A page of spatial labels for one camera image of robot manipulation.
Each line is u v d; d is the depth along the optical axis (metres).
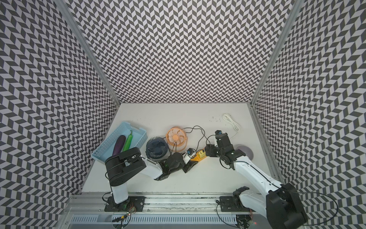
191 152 0.76
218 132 0.76
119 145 0.91
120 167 0.48
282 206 0.39
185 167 0.79
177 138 0.89
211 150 0.74
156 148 0.83
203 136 0.98
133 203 0.72
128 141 0.94
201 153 0.83
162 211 0.72
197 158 0.87
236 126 1.02
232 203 0.67
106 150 0.90
